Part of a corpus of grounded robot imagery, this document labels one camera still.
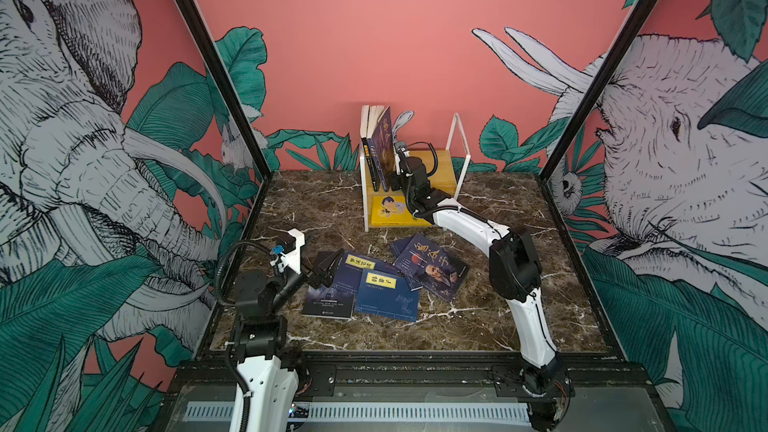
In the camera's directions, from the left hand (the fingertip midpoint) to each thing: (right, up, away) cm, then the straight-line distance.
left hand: (327, 240), depth 68 cm
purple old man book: (+30, -12, +24) cm, 40 cm away
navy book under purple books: (+17, -5, +30) cm, 35 cm away
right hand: (+16, +23, +23) cm, 36 cm away
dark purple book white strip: (-4, -20, +18) cm, 27 cm away
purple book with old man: (+12, +27, +14) cm, 32 cm away
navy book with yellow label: (+1, -13, +25) cm, 28 cm away
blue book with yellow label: (+14, -19, +20) cm, 31 cm away
